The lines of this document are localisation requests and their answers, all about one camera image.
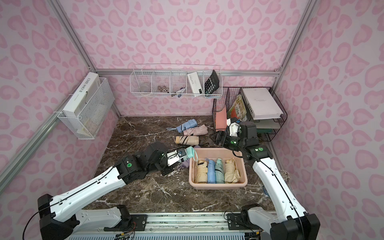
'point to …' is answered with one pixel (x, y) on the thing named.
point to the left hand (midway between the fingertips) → (177, 156)
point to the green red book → (238, 109)
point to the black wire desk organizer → (259, 106)
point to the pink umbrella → (196, 130)
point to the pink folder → (221, 120)
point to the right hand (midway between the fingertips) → (214, 137)
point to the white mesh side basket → (89, 122)
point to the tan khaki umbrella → (232, 175)
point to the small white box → (195, 83)
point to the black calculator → (212, 84)
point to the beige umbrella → (201, 176)
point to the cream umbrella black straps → (187, 140)
